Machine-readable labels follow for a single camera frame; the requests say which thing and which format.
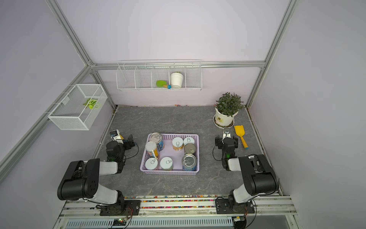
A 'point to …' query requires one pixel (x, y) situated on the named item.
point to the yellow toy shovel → (240, 131)
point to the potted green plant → (226, 107)
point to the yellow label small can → (188, 140)
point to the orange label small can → (177, 143)
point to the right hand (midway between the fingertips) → (226, 134)
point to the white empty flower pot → (176, 79)
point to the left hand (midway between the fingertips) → (125, 136)
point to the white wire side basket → (79, 108)
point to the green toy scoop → (161, 83)
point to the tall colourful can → (151, 148)
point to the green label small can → (166, 163)
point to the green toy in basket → (90, 103)
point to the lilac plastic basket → (171, 154)
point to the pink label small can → (151, 163)
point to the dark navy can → (189, 148)
